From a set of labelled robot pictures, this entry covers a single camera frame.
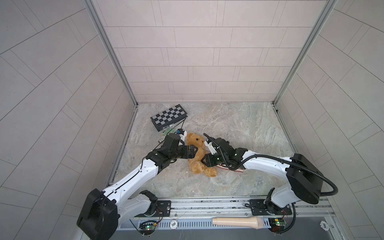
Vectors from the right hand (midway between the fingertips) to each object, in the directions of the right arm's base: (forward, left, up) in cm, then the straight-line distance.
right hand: (202, 163), depth 80 cm
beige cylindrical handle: (-27, -17, -4) cm, 32 cm away
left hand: (+6, +3, +7) cm, 9 cm away
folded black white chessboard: (+35, +21, -1) cm, 41 cm away
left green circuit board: (-26, +26, -3) cm, 37 cm away
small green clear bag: (+26, +20, -4) cm, 33 cm away
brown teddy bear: (-4, +3, +8) cm, 10 cm away
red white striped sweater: (-10, -10, +17) cm, 22 cm away
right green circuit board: (-29, -32, -8) cm, 44 cm away
